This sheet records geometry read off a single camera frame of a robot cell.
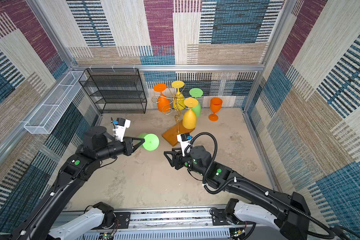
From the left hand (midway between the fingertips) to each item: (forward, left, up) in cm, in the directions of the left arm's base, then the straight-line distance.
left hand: (144, 138), depth 65 cm
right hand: (-4, -10, -8) cm, 13 cm away
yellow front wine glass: (+18, -20, -9) cm, 28 cm away
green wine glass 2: (+28, -24, +2) cm, 37 cm away
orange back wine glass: (+33, -6, -10) cm, 34 cm away
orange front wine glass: (+38, -40, -17) cm, 58 cm away
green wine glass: (0, -3, -3) cm, 4 cm away
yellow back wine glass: (+27, -15, -2) cm, 31 cm away
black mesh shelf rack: (+54, +31, -16) cm, 64 cm away
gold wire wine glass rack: (+23, -9, -29) cm, 38 cm away
